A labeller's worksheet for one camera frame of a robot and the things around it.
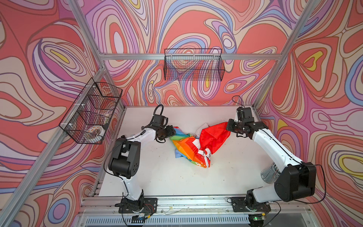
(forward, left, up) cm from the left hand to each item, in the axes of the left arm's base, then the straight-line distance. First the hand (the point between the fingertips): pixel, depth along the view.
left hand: (173, 133), depth 96 cm
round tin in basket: (-13, +38, +21) cm, 45 cm away
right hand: (-4, -34, +10) cm, 36 cm away
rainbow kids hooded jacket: (-12, -15, +2) cm, 20 cm away
